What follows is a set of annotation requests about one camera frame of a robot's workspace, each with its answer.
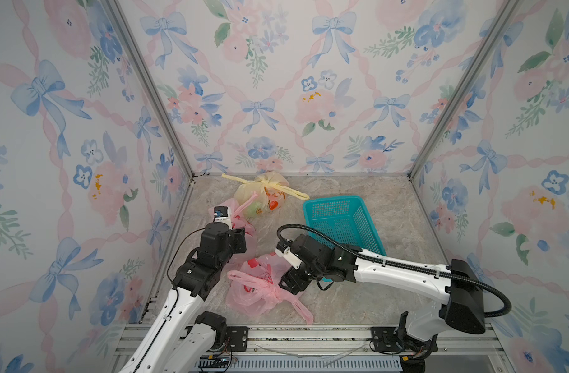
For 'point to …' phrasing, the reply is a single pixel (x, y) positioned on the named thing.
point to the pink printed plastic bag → (255, 289)
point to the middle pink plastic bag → (236, 212)
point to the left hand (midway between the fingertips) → (240, 228)
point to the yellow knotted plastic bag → (263, 194)
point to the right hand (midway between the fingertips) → (287, 276)
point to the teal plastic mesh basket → (347, 217)
